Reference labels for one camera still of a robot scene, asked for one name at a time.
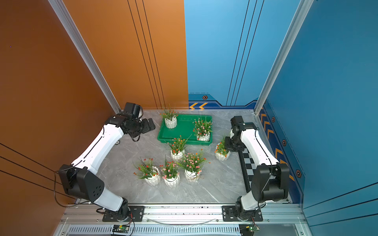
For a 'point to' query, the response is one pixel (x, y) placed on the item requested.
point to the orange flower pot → (221, 152)
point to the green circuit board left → (120, 228)
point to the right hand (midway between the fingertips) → (229, 148)
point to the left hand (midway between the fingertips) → (150, 126)
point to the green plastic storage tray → (184, 128)
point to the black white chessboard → (248, 167)
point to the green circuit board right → (248, 229)
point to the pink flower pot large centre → (193, 164)
